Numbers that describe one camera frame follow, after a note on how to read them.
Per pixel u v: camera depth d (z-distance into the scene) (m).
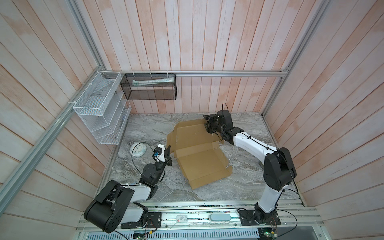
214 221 0.73
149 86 1.05
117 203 0.43
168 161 0.73
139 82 0.88
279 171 0.48
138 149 0.98
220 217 0.73
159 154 0.68
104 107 0.67
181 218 0.73
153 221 0.73
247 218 0.73
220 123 0.70
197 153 0.90
